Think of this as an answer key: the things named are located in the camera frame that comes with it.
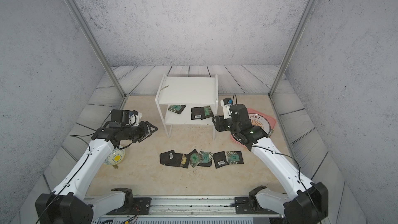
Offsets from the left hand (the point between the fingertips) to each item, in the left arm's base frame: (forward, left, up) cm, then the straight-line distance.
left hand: (157, 129), depth 78 cm
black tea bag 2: (-7, -3, -19) cm, 20 cm away
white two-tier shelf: (+6, -16, +14) cm, 22 cm away
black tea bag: (+13, -26, -3) cm, 29 cm away
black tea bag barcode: (-8, -32, -20) cm, 38 cm away
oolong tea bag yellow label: (-8, -13, -19) cm, 24 cm away
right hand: (+2, -29, +5) cm, 30 cm away
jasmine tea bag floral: (-7, -25, -20) cm, 32 cm away
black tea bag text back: (+13, -20, -3) cm, 24 cm away
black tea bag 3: (-8, -8, -19) cm, 22 cm away
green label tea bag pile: (-8, -18, -20) cm, 28 cm away
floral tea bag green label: (-7, -40, -20) cm, 45 cm away
